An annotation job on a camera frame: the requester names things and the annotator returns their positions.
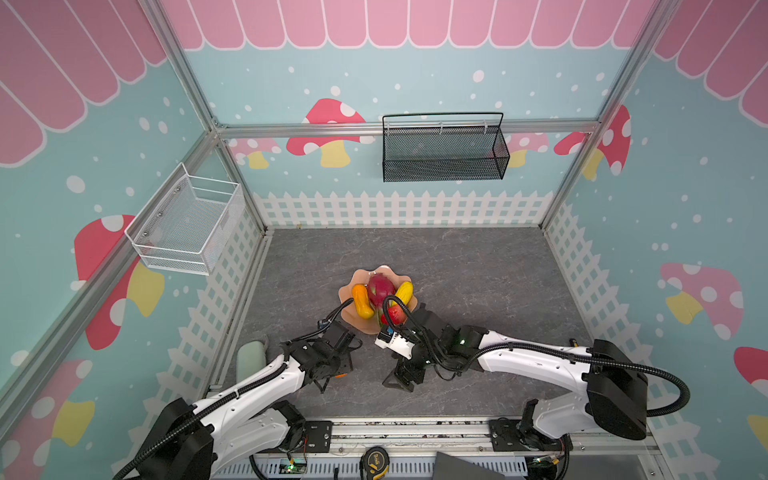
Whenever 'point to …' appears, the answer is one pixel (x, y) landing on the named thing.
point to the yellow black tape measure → (374, 463)
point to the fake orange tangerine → (341, 375)
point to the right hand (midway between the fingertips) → (389, 368)
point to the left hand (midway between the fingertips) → (340, 368)
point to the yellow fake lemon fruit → (405, 292)
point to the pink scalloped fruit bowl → (350, 314)
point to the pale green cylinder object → (251, 357)
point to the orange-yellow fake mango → (361, 300)
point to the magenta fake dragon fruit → (380, 286)
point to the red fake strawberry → (394, 316)
